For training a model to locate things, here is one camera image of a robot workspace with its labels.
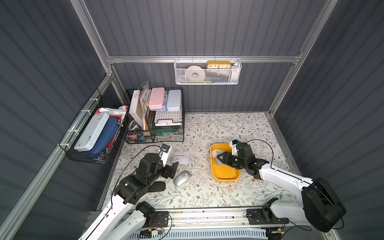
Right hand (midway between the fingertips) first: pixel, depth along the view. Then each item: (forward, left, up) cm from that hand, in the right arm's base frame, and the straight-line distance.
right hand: (222, 160), depth 86 cm
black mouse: (-12, +37, -8) cm, 40 cm away
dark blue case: (-2, +56, +25) cm, 62 cm away
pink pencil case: (+34, +41, +18) cm, 56 cm away
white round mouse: (+8, +2, -5) cm, 10 cm away
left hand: (-6, +29, +14) cm, 33 cm away
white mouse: (+4, +25, -7) cm, 26 cm away
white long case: (-1, +61, +27) cm, 67 cm away
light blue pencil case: (+35, +30, +16) cm, 48 cm away
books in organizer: (+26, +49, +20) cm, 59 cm away
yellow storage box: (-3, -2, -12) cm, 12 cm away
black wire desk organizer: (+22, +41, +15) cm, 49 cm away
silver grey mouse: (-8, +24, -8) cm, 27 cm away
